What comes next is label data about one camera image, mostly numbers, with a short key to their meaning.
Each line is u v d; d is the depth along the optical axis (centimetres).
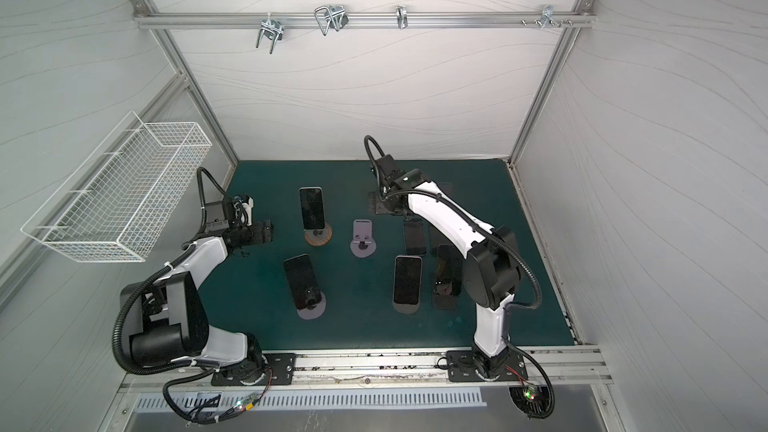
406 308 84
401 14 73
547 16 76
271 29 79
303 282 80
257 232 82
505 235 49
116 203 68
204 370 59
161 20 78
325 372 75
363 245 95
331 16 77
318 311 82
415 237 98
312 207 89
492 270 48
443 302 85
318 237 98
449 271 91
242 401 69
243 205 78
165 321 43
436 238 57
